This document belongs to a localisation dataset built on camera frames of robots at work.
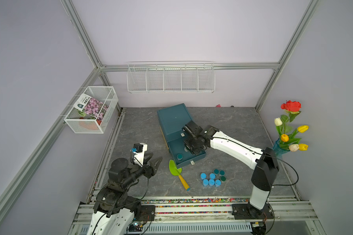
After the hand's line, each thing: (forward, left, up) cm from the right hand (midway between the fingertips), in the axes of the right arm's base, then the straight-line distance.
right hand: (183, 145), depth 82 cm
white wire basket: (+4, +53, +15) cm, 55 cm away
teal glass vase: (-5, -52, +1) cm, 52 cm away
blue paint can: (-13, -11, -12) cm, 21 cm away
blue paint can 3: (-17, -12, -12) cm, 24 cm away
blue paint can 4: (-17, -15, -12) cm, 26 cm away
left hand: (-12, +12, +10) cm, 20 cm away
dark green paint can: (-5, +2, -5) cm, 7 cm away
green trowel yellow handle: (-10, +4, -14) cm, 18 cm away
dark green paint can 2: (-12, -22, -13) cm, 28 cm away
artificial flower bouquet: (+3, -54, +9) cm, 55 cm away
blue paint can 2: (-13, -17, -12) cm, 24 cm away
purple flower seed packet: (+11, +48, +20) cm, 53 cm away
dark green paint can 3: (-15, -23, -13) cm, 30 cm away
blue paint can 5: (-17, -19, -12) cm, 28 cm away
